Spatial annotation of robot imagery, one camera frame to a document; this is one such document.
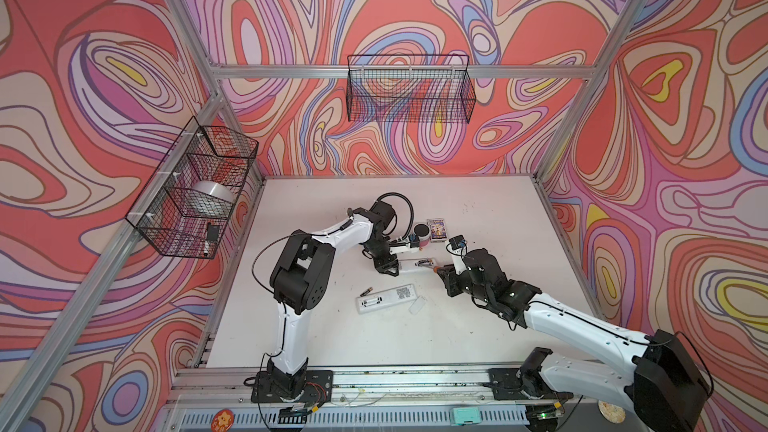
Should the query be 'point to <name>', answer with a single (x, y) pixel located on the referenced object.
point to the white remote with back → (385, 298)
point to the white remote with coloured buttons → (429, 262)
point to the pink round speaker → (423, 232)
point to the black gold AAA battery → (368, 290)
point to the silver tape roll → (207, 199)
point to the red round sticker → (223, 420)
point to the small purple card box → (438, 230)
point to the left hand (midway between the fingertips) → (396, 262)
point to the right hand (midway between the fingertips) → (444, 275)
